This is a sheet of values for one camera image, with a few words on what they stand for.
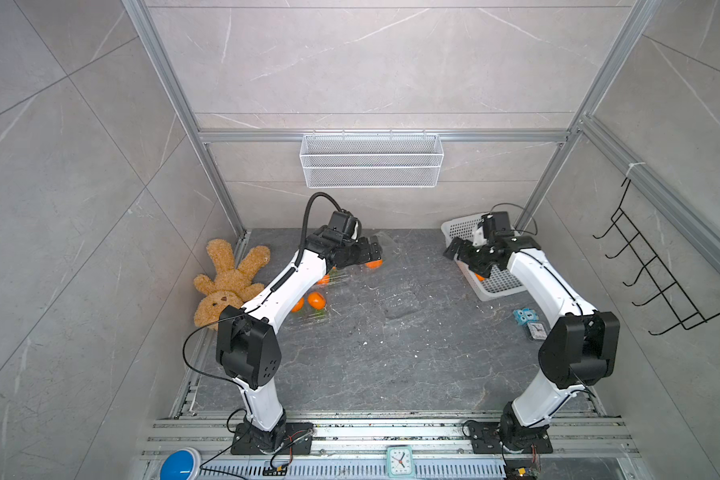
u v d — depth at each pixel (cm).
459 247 80
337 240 64
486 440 73
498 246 63
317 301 93
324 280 99
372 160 101
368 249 76
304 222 62
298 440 71
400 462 69
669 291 64
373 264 101
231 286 95
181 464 69
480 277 82
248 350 46
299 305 93
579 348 46
